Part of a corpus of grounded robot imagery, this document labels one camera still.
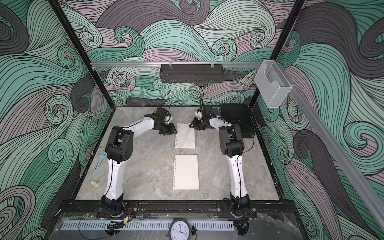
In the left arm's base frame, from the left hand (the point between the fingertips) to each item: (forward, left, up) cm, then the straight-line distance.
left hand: (175, 131), depth 100 cm
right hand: (+6, -9, -2) cm, 11 cm away
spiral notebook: (-27, -8, -4) cm, 28 cm away
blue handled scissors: (-16, +46, -4) cm, 48 cm away
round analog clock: (-53, -6, -1) cm, 54 cm away
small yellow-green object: (-34, +41, -1) cm, 54 cm away
